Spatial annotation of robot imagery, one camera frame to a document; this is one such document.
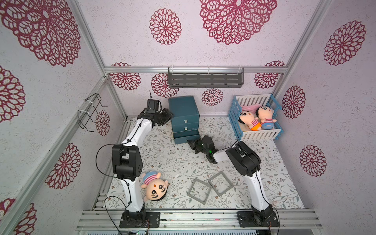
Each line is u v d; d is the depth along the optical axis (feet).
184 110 3.18
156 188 2.50
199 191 2.74
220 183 2.85
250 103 3.69
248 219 2.41
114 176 1.74
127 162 1.69
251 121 3.36
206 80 3.15
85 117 2.41
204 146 2.78
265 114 3.36
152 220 2.41
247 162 1.88
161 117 2.62
